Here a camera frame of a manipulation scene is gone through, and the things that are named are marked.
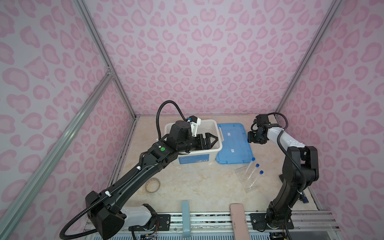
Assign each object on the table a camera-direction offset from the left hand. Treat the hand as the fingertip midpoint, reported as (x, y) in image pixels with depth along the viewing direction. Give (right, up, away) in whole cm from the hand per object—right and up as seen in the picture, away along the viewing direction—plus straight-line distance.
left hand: (213, 137), depth 66 cm
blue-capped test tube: (+22, -12, +13) cm, 29 cm away
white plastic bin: (-4, -12, +19) cm, 23 cm away
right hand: (+29, -2, +29) cm, 41 cm away
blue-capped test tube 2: (+24, -18, +8) cm, 31 cm away
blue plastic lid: (+19, -9, +35) cm, 41 cm away
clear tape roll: (-32, -28, +19) cm, 47 cm away
